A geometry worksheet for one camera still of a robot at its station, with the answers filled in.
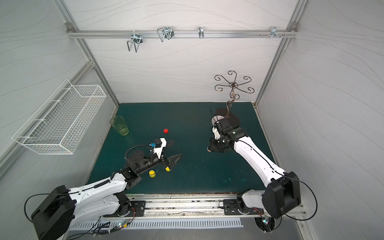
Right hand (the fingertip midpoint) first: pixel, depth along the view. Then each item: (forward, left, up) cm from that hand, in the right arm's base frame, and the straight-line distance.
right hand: (211, 147), depth 81 cm
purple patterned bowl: (+28, -4, -10) cm, 30 cm away
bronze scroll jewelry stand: (+33, -14, +9) cm, 37 cm away
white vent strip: (-36, +45, -14) cm, 59 cm away
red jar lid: (+19, +31, -13) cm, 38 cm away
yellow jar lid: (-9, +25, -12) cm, 29 cm away
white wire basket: (-2, +72, +19) cm, 74 cm away
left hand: (-6, +17, +7) cm, 19 cm away
